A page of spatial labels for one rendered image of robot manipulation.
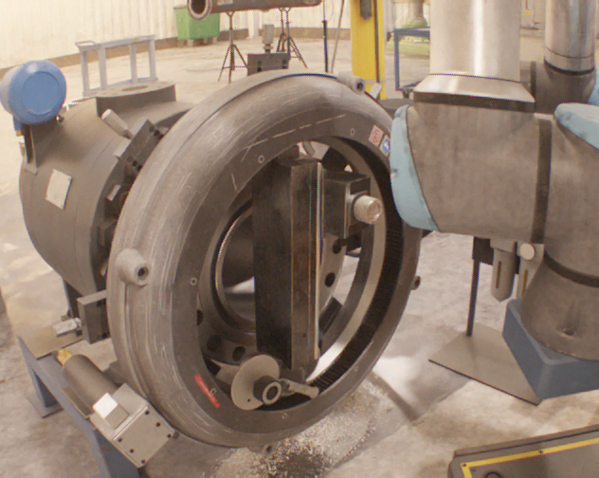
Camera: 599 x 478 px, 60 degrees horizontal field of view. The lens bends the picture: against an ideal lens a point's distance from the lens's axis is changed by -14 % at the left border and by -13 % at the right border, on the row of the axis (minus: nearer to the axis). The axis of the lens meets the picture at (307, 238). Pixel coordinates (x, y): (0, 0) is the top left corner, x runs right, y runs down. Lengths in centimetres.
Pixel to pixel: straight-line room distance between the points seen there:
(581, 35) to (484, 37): 29
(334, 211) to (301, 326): 22
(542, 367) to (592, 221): 18
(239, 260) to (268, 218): 41
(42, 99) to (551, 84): 115
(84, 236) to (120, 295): 36
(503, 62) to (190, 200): 48
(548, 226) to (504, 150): 10
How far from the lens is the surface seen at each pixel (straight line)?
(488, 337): 206
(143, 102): 139
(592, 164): 64
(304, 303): 106
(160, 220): 86
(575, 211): 64
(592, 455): 118
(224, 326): 115
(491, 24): 66
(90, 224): 121
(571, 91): 95
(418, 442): 162
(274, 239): 102
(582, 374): 73
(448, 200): 65
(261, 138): 92
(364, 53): 468
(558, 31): 91
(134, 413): 100
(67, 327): 98
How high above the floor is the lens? 110
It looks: 23 degrees down
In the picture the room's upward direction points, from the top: 2 degrees counter-clockwise
